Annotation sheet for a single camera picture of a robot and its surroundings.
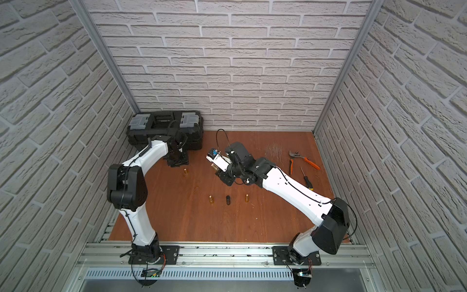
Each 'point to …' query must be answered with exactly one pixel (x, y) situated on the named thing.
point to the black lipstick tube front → (228, 200)
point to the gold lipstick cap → (185, 171)
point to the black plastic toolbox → (142, 126)
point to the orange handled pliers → (296, 154)
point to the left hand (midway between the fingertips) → (187, 160)
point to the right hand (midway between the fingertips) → (222, 169)
